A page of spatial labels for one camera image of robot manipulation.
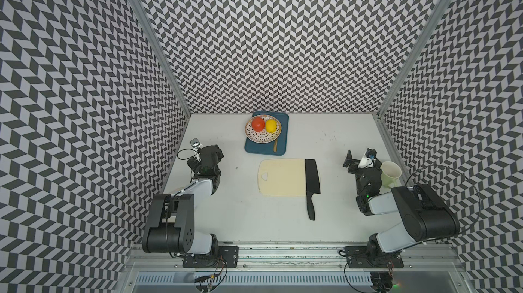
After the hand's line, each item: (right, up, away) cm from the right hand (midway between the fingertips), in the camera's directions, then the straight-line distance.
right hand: (359, 154), depth 90 cm
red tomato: (-46, +14, +19) cm, 52 cm away
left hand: (-69, +2, +1) cm, 69 cm away
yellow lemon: (-39, +14, +18) cm, 45 cm away
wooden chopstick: (-37, +3, +15) cm, 40 cm away
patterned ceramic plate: (-44, +7, +19) cm, 48 cm away
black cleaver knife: (-21, -14, +2) cm, 25 cm away
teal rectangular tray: (-41, +2, +13) cm, 43 cm away
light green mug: (+11, -7, -5) cm, 14 cm away
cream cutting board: (-32, -12, +5) cm, 35 cm away
